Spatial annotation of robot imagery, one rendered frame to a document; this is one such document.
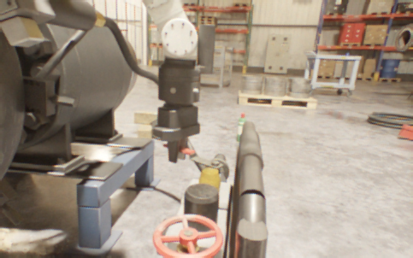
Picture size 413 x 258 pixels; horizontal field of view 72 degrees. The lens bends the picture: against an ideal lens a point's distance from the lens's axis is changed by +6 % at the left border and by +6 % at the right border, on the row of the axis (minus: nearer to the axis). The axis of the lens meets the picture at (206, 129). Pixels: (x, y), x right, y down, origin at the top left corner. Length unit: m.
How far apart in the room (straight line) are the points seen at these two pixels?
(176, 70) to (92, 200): 0.62
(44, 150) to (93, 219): 0.32
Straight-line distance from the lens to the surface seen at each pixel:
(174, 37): 0.52
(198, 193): 0.37
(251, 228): 0.24
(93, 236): 1.09
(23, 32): 0.61
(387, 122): 3.85
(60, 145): 1.13
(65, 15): 0.74
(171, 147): 0.60
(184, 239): 0.30
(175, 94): 0.54
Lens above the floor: 0.68
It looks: 15 degrees down
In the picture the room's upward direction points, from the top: 3 degrees clockwise
